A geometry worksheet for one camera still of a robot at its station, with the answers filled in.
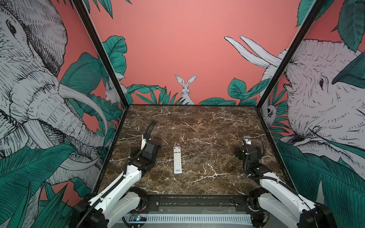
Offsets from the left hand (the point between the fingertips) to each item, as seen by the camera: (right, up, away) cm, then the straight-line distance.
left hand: (142, 146), depth 81 cm
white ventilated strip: (+32, -35, -11) cm, 49 cm away
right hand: (+62, +1, +3) cm, 62 cm away
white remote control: (+20, -10, +7) cm, 23 cm away
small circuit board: (+1, -34, -11) cm, 36 cm away
